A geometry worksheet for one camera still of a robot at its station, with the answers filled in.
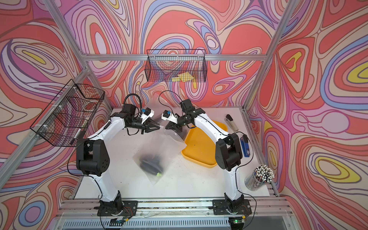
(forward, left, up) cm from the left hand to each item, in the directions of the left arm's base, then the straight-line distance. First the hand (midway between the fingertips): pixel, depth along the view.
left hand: (159, 127), depth 83 cm
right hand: (0, -5, -2) cm, 6 cm away
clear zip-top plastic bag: (+32, +7, -12) cm, 35 cm away
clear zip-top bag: (-11, 0, -10) cm, 15 cm away
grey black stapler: (+20, -49, -16) cm, 55 cm away
